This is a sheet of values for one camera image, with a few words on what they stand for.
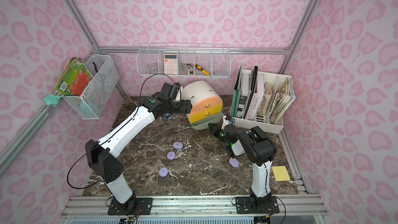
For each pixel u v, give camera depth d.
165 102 0.60
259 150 0.50
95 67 0.88
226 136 0.79
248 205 0.72
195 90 0.91
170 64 0.95
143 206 0.73
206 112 0.91
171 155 0.88
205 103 0.87
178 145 0.92
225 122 0.90
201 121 0.93
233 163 0.86
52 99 0.62
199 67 0.98
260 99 0.88
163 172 0.82
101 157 0.43
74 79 0.72
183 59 1.01
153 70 0.97
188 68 0.97
